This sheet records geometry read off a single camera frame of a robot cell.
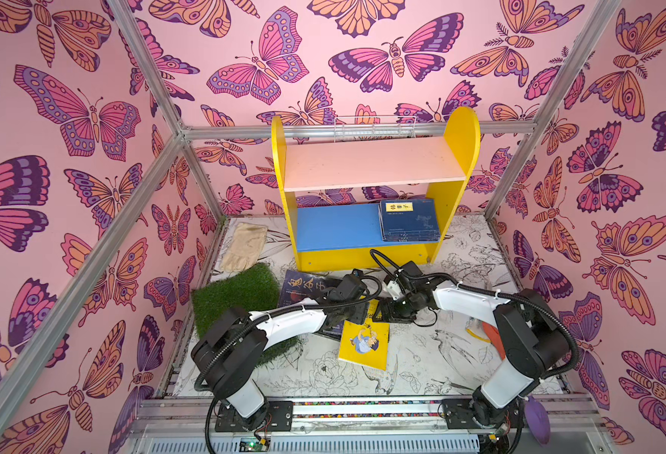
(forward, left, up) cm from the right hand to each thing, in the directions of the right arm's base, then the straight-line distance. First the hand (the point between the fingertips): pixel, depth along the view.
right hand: (380, 316), depth 88 cm
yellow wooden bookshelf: (+47, -1, +5) cm, 47 cm away
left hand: (+2, +6, +3) cm, 7 cm away
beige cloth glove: (+29, +50, -2) cm, 58 cm away
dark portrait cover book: (-6, +15, +1) cm, 16 cm away
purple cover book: (+10, +26, +2) cm, 28 cm away
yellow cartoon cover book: (-9, +5, +1) cm, 10 cm away
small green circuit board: (-33, +35, -6) cm, 49 cm away
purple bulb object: (-27, -38, -2) cm, 47 cm away
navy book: (+26, -10, +16) cm, 32 cm away
